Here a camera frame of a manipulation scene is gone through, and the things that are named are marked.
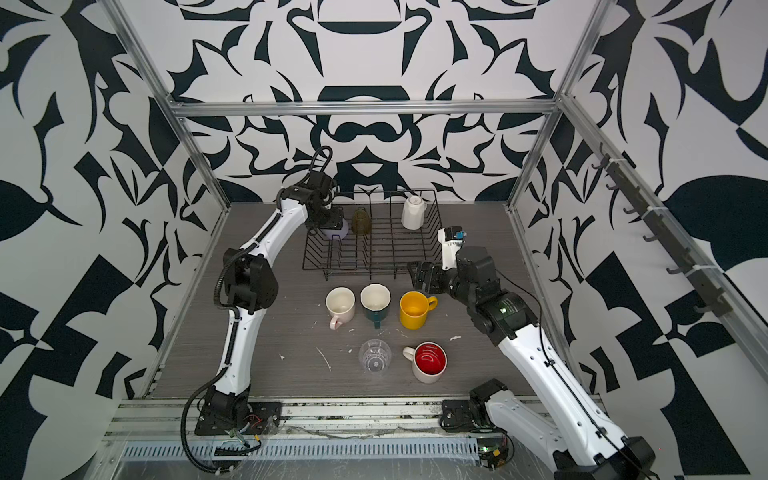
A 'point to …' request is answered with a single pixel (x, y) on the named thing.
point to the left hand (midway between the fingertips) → (333, 215)
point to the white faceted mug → (413, 214)
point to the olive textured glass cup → (361, 222)
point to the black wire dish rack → (387, 231)
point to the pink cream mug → (340, 302)
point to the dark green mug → (375, 300)
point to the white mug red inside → (429, 360)
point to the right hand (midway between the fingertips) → (423, 262)
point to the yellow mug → (413, 309)
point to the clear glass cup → (375, 355)
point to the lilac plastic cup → (341, 233)
